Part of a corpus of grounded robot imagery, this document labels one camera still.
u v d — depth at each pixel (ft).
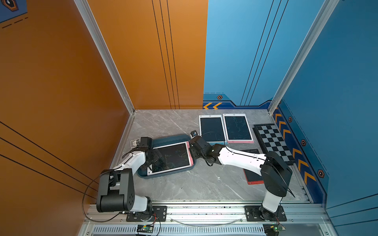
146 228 2.34
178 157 3.01
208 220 2.39
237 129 3.56
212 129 3.60
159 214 2.42
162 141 3.20
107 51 2.84
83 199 1.41
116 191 1.41
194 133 2.46
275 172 1.57
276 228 2.29
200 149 2.12
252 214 2.38
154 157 2.72
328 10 2.31
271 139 3.24
